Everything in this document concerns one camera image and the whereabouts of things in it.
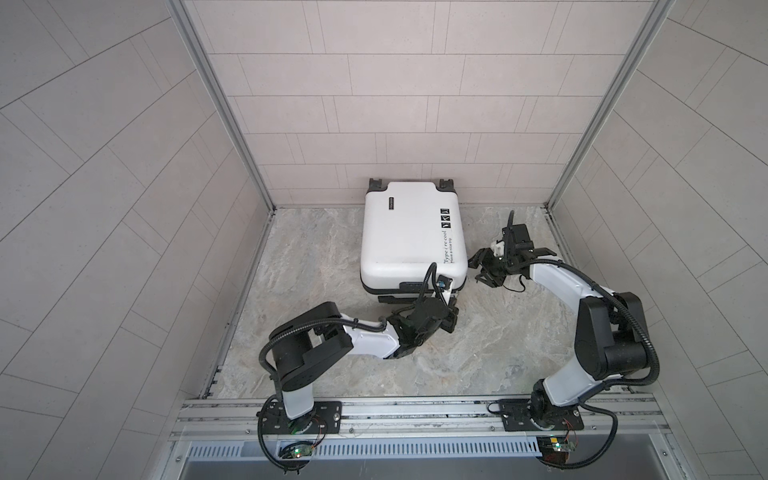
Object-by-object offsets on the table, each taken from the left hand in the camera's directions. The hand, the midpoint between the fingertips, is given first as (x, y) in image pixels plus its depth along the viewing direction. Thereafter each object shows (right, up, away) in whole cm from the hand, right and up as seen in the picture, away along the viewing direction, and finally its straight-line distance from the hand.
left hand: (467, 301), depth 82 cm
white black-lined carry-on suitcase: (-17, +21, +3) cm, 27 cm away
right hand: (+1, +9, +7) cm, 12 cm away
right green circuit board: (+17, -31, -14) cm, 38 cm away
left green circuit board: (-41, -28, -17) cm, 53 cm away
